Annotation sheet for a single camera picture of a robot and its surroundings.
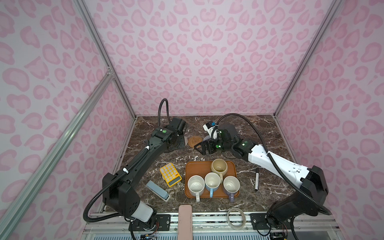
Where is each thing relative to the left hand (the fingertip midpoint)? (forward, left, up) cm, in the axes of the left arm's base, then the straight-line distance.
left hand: (180, 141), depth 81 cm
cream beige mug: (-6, -22, -17) cm, 29 cm away
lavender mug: (-18, -28, -18) cm, 38 cm away
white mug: (-17, -8, -19) cm, 27 cm away
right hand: (-4, -11, +4) cm, 13 cm away
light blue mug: (-16, -17, -18) cm, 29 cm away
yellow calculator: (-11, +7, -18) cm, 22 cm away
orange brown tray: (-7, -12, -19) cm, 24 cm away
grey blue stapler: (-20, +12, -16) cm, 28 cm away
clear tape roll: (-35, -24, -18) cm, 46 cm away
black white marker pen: (-14, -43, -19) cm, 49 cm away
